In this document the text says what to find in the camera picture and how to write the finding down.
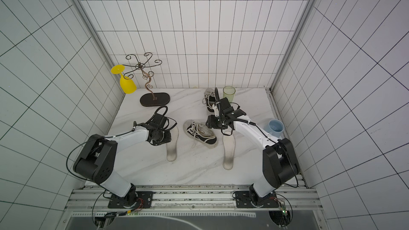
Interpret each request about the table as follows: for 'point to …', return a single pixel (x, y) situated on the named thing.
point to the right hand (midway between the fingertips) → (210, 120)
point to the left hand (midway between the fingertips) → (167, 141)
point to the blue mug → (275, 127)
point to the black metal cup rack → (148, 99)
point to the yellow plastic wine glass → (127, 84)
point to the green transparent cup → (229, 92)
